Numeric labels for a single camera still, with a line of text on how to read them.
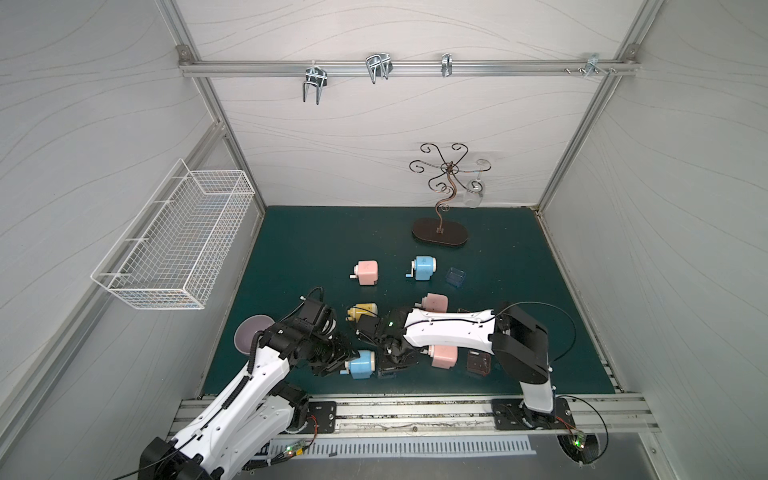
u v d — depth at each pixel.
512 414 0.74
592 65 0.76
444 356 0.77
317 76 0.78
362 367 0.75
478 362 0.78
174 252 0.69
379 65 0.76
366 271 0.93
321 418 0.74
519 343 0.47
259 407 0.48
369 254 1.07
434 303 0.86
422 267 0.95
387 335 0.59
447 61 0.72
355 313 0.84
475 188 0.84
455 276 0.99
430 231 1.11
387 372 0.72
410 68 0.79
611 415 0.76
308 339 0.58
